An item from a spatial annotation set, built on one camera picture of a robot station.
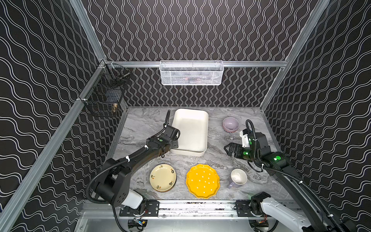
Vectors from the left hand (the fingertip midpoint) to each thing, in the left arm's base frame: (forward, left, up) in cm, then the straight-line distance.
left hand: (172, 140), depth 89 cm
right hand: (-9, -33, +7) cm, 35 cm away
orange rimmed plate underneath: (-27, +3, -10) cm, 29 cm away
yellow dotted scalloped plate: (-20, -19, -12) cm, 30 cm away
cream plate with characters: (-19, +4, -10) cm, 22 cm away
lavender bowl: (+20, -40, -7) cm, 45 cm away
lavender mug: (-17, -39, -10) cm, 44 cm away
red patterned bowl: (+13, -38, -7) cm, 40 cm away
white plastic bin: (+21, -13, -10) cm, 27 cm away
